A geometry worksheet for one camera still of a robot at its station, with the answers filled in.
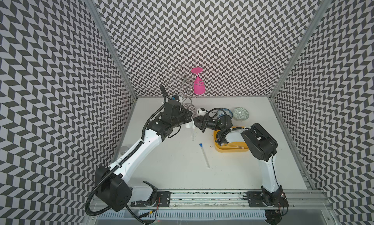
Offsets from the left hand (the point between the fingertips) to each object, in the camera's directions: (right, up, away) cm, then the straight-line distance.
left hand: (191, 114), depth 77 cm
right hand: (-1, -4, 0) cm, 4 cm away
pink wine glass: (+5, +18, +20) cm, 27 cm away
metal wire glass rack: (-3, +17, +4) cm, 18 cm away
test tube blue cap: (+1, -9, -3) cm, 10 cm away
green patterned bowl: (+36, -1, +28) cm, 45 cm away
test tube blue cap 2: (+8, -26, +11) cm, 30 cm away
